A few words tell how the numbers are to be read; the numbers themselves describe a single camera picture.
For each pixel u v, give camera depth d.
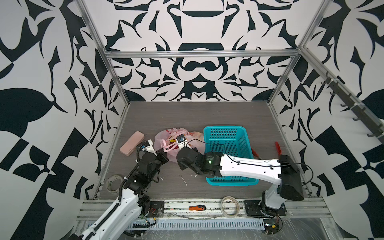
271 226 0.71
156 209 0.74
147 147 0.70
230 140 0.99
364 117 0.55
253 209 0.74
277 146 0.94
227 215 0.73
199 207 0.74
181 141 0.63
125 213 0.51
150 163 0.60
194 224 0.71
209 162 0.51
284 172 0.49
